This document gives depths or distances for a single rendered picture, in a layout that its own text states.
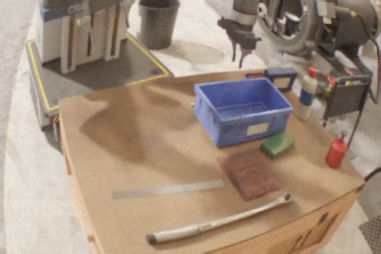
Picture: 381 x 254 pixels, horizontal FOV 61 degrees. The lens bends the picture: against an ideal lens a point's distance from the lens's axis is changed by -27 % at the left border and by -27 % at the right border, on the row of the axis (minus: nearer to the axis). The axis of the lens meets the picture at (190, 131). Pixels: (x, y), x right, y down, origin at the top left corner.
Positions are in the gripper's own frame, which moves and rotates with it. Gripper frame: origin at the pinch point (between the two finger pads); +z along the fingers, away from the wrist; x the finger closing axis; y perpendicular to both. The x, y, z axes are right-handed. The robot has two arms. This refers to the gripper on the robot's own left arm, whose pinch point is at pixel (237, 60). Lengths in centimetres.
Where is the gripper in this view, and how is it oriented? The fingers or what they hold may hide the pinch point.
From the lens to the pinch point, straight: 143.3
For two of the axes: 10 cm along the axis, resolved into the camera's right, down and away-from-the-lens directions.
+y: 9.1, -1.7, 3.8
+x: -4.0, -6.1, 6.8
